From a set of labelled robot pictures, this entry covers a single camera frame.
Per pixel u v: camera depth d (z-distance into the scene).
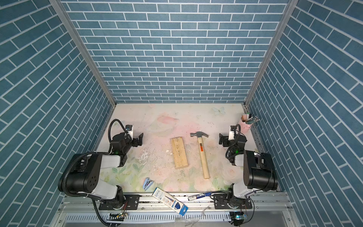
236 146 0.72
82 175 0.44
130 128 0.81
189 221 0.69
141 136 0.89
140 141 0.87
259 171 0.45
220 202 0.74
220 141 0.87
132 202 0.74
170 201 0.72
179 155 0.87
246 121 0.96
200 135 1.00
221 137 0.86
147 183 0.79
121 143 0.72
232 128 0.81
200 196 0.75
